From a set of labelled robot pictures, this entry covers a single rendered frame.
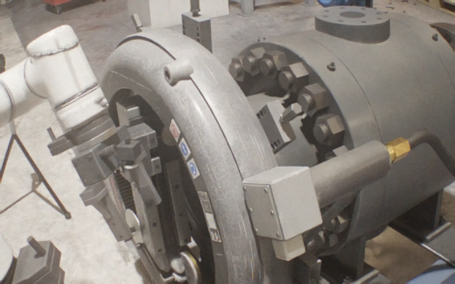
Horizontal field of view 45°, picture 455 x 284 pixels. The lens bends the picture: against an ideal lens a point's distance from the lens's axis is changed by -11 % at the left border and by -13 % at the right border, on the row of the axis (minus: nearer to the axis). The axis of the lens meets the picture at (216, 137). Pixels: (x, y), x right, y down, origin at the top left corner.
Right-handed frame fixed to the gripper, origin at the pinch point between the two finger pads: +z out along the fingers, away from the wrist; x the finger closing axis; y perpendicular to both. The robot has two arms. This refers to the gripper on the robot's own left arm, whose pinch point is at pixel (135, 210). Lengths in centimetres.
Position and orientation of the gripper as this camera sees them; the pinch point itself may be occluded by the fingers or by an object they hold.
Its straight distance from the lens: 101.9
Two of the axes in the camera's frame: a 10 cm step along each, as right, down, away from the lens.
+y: 8.5, -3.4, -3.9
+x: 2.8, -3.3, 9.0
